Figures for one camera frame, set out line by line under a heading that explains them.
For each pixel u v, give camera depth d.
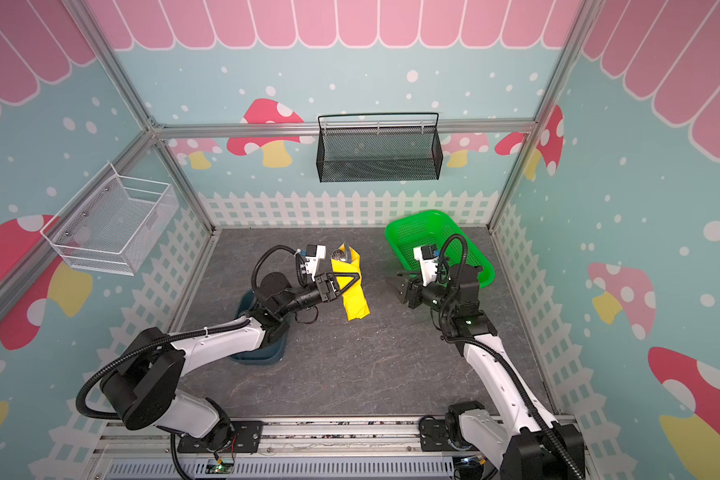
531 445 0.40
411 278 0.67
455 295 0.58
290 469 0.71
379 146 0.94
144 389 0.44
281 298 0.62
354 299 0.71
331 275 0.70
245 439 0.74
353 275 0.71
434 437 0.74
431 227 1.14
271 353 0.81
